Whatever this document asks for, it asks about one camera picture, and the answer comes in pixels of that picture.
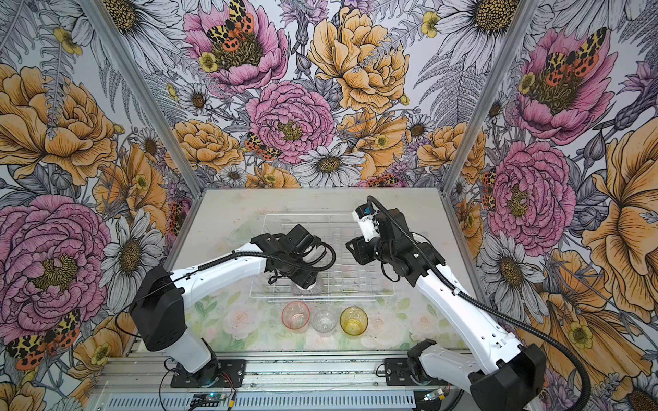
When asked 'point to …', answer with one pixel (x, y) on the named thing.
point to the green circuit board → (206, 400)
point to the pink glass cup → (296, 316)
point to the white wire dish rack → (346, 278)
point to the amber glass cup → (354, 320)
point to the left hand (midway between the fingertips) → (301, 281)
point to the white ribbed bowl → (314, 289)
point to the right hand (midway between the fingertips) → (354, 251)
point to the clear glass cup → (325, 319)
